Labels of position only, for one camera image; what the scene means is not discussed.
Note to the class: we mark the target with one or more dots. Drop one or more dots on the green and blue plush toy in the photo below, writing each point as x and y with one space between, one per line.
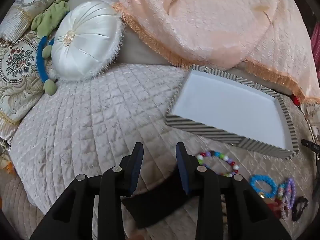
48 17

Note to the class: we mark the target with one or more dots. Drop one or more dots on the striped rim white tray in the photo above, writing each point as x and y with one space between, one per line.
225 112

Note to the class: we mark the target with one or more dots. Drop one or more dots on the peach fringed blanket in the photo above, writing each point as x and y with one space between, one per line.
212 22

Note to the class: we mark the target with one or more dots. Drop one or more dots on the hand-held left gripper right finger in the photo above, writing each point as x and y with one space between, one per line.
182 172

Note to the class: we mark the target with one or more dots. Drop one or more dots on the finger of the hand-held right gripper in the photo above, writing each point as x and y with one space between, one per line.
311 145

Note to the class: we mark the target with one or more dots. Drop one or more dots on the white round satin cushion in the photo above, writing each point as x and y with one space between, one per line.
85 42

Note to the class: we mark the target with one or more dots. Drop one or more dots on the small red object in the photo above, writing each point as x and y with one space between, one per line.
296 100

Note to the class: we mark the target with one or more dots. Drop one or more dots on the pink cloth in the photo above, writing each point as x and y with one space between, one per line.
316 42

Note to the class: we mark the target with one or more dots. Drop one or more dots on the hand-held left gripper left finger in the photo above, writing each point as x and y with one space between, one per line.
136 172

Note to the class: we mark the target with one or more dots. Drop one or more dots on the floral embroidered pillow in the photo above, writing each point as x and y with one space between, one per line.
17 67

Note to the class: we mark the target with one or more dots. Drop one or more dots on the striped band brocade pillow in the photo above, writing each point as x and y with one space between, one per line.
27 5

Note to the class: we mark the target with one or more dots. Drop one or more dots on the floral beige bedsheet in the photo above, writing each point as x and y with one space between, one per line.
311 115

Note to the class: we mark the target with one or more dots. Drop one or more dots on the quilted beige bedspread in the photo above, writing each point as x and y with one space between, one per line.
82 130

